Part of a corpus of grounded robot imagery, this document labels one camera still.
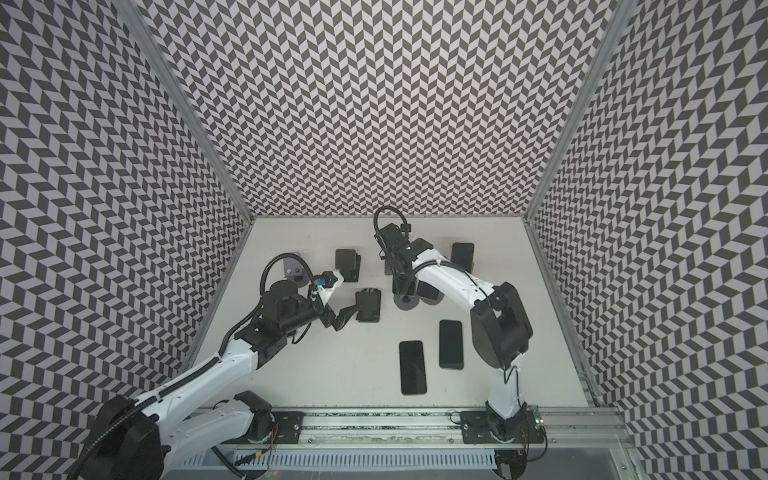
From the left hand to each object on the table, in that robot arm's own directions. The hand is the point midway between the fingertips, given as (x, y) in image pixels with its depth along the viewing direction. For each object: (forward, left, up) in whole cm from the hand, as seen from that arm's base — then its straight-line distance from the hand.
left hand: (350, 292), depth 79 cm
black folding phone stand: (+4, -4, -12) cm, 13 cm away
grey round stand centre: (+6, -15, -17) cm, 24 cm away
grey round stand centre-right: (+5, -24, -15) cm, 29 cm away
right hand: (+11, -15, -6) cm, 19 cm away
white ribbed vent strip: (-35, 0, -17) cm, 39 cm away
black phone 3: (-8, -28, -17) cm, 34 cm away
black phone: (+6, -13, -6) cm, 16 cm away
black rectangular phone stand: (+17, +4, -10) cm, 20 cm away
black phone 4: (-17, -16, -7) cm, 25 cm away
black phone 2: (+15, -33, -4) cm, 36 cm away
